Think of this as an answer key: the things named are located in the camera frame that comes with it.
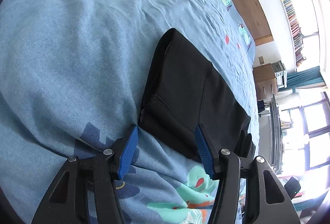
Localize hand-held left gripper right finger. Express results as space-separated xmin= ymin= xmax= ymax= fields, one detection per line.
xmin=194 ymin=123 xmax=302 ymax=224

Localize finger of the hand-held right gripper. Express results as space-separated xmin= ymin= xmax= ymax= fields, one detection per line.
xmin=236 ymin=131 xmax=256 ymax=160

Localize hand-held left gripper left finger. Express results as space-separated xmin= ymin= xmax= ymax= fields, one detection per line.
xmin=31 ymin=124 xmax=140 ymax=224

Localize black pants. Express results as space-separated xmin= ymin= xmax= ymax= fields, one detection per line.
xmin=138 ymin=28 xmax=252 ymax=162

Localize curved glass desk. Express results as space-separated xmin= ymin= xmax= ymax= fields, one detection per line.
xmin=268 ymin=95 xmax=284 ymax=170

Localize black chair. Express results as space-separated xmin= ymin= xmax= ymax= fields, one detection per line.
xmin=285 ymin=176 xmax=302 ymax=199

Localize wooden dresser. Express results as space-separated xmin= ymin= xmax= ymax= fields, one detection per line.
xmin=253 ymin=63 xmax=279 ymax=101

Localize white printer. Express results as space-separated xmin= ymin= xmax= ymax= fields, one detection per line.
xmin=271 ymin=61 xmax=287 ymax=89

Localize teal curtain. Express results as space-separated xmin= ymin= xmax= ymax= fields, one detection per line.
xmin=277 ymin=66 xmax=325 ymax=93

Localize blue printed blanket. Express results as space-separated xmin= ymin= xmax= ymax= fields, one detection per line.
xmin=0 ymin=0 xmax=258 ymax=224

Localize row of books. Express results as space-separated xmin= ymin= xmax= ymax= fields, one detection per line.
xmin=258 ymin=0 xmax=307 ymax=67

